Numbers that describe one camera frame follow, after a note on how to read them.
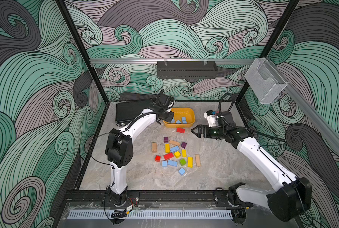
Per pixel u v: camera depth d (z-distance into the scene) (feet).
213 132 2.16
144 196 2.50
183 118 3.43
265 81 2.71
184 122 3.40
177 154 2.88
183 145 3.03
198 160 2.86
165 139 3.12
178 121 3.40
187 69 3.11
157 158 2.87
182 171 2.67
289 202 1.22
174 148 2.97
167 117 2.61
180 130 3.33
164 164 2.75
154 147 3.00
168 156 2.89
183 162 2.82
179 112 3.73
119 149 1.70
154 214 2.29
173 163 2.80
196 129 2.29
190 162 2.81
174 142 3.10
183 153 2.93
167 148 3.03
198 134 2.25
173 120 3.40
